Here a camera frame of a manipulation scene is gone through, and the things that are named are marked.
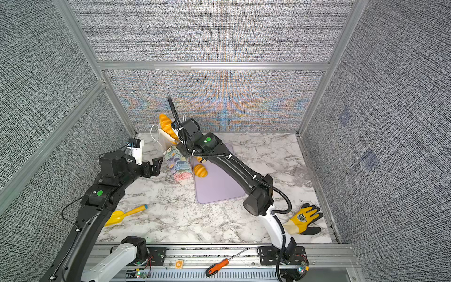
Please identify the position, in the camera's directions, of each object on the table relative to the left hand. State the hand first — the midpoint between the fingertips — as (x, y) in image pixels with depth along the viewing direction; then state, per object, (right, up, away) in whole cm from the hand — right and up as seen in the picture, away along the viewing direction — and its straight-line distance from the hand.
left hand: (151, 156), depth 72 cm
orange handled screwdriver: (+26, -44, -3) cm, 51 cm away
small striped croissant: (+17, -9, +24) cm, 31 cm away
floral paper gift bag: (+7, -6, +18) cm, 20 cm away
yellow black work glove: (+64, -31, +8) cm, 71 cm away
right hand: (+13, +7, +9) cm, 17 cm away
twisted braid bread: (+15, -3, +31) cm, 34 cm away
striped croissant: (+4, +14, +4) cm, 15 cm away
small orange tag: (+12, -44, -1) cm, 45 cm away
